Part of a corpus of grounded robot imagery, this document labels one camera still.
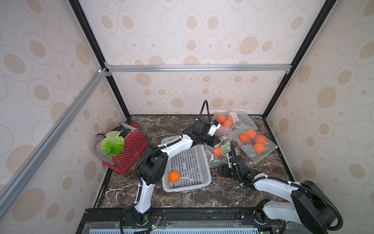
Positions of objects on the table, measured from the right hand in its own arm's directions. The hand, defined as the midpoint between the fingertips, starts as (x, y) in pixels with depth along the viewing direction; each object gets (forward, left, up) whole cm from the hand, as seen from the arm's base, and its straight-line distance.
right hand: (227, 167), depth 90 cm
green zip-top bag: (+6, +6, +4) cm, 10 cm away
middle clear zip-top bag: (+38, -14, +1) cm, 40 cm away
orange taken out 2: (-8, +2, +1) cm, 8 cm away
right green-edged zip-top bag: (+17, -20, +1) cm, 26 cm away
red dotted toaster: (+7, +57, +14) cm, 59 cm away
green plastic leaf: (0, +64, +21) cm, 68 cm away
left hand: (+9, +3, +15) cm, 18 cm away
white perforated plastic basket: (-2, +24, 0) cm, 24 cm away
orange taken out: (-9, +32, +6) cm, 33 cm away
